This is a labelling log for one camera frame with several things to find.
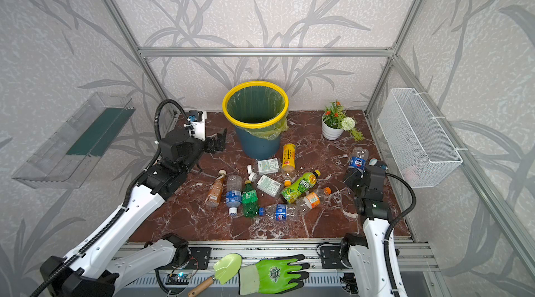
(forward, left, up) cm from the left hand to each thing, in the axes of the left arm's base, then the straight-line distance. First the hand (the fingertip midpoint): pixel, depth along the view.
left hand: (216, 120), depth 71 cm
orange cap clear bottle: (-17, -35, -28) cm, 48 cm away
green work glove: (-42, -21, -31) cm, 56 cm away
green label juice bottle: (-15, -27, -28) cm, 41 cm away
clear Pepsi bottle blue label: (-6, -53, -15) cm, 55 cm away
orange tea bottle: (-13, +5, -29) cm, 32 cm away
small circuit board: (-43, +13, -35) cm, 57 cm away
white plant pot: (+17, -47, -28) cm, 57 cm away
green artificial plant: (+20, -48, -19) cm, 55 cm away
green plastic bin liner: (+26, -11, -18) cm, 33 cm away
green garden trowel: (-40, -3, -33) cm, 52 cm away
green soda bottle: (-18, -10, -30) cm, 36 cm away
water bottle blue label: (-15, -4, -28) cm, 32 cm away
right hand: (-7, -50, -18) cm, 54 cm away
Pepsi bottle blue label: (-22, -23, -29) cm, 43 cm away
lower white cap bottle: (-10, -16, -30) cm, 36 cm away
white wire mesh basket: (-10, -65, +3) cm, 65 cm away
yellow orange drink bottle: (-1, -26, -29) cm, 39 cm away
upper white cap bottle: (-1, -16, -30) cm, 34 cm away
